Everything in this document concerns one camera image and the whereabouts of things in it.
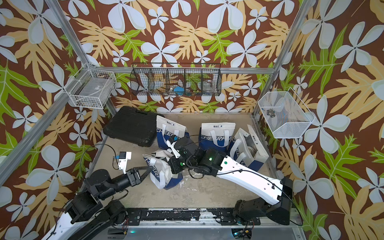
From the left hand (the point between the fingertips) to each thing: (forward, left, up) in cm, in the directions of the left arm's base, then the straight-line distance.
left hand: (152, 168), depth 63 cm
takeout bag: (-1, -3, -5) cm, 6 cm away
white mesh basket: (+32, -71, -1) cm, 78 cm away
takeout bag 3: (+24, -32, -9) cm, 41 cm away
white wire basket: (+46, +43, +7) cm, 64 cm away
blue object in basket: (+54, -8, +1) cm, 54 cm away
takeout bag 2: (+27, -2, -6) cm, 27 cm away
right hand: (+3, -5, -2) cm, 6 cm away
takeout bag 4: (+11, -43, -2) cm, 45 cm away
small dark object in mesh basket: (+35, -63, -1) cm, 72 cm away
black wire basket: (+61, -7, +3) cm, 62 cm away
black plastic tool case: (+41, +24, -21) cm, 52 cm away
